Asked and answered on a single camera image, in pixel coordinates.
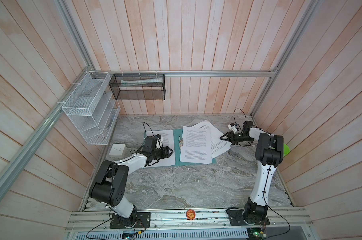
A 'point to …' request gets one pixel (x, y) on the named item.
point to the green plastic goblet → (286, 149)
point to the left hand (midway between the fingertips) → (170, 154)
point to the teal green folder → (177, 137)
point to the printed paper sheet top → (167, 141)
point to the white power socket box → (117, 150)
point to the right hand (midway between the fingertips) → (222, 138)
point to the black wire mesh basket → (138, 86)
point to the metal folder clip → (181, 141)
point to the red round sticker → (190, 214)
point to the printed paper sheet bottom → (218, 145)
